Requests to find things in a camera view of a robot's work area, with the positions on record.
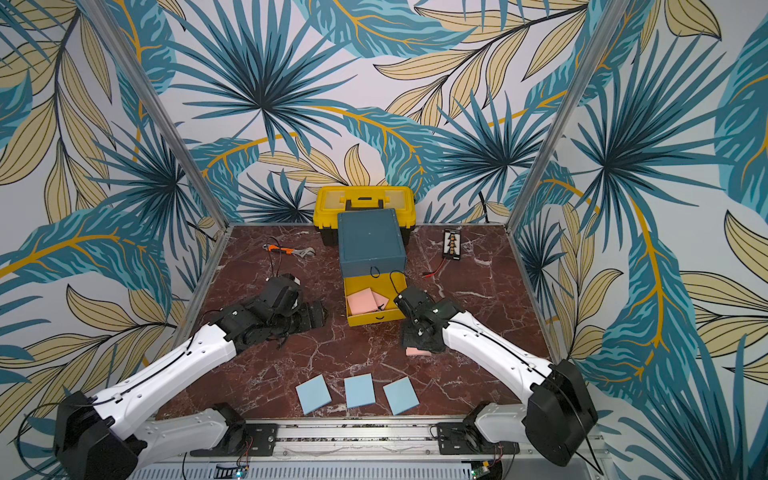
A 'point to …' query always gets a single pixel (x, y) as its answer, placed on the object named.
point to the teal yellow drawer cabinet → (373, 265)
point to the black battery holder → (452, 244)
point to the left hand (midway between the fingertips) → (313, 321)
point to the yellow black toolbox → (328, 200)
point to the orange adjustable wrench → (302, 252)
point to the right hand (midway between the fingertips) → (414, 339)
